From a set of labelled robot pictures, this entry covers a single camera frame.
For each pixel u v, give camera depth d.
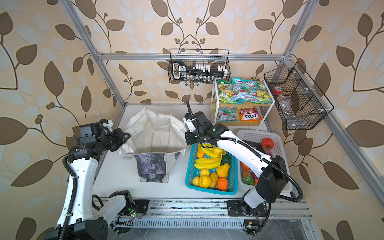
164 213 0.74
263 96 0.75
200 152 0.89
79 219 0.38
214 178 0.79
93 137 0.53
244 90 0.75
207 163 0.87
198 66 0.82
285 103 0.71
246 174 0.80
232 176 0.78
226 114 0.89
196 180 0.78
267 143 0.89
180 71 0.84
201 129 0.58
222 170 0.81
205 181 0.74
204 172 0.81
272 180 0.41
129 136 0.73
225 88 0.78
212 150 0.90
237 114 0.93
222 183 0.76
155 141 0.96
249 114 0.91
